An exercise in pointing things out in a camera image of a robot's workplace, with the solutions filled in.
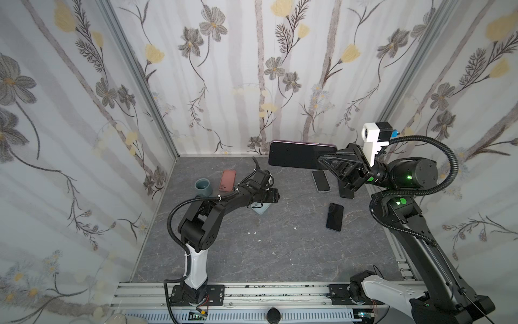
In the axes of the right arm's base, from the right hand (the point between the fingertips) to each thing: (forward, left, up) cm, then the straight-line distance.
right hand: (327, 164), depth 41 cm
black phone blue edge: (+16, -24, -59) cm, 65 cm away
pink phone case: (+35, +31, -60) cm, 76 cm away
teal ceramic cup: (+27, +42, -54) cm, 74 cm away
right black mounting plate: (-19, -18, -53) cm, 59 cm away
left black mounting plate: (-19, +29, -56) cm, 66 cm away
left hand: (+24, +7, -50) cm, 56 cm away
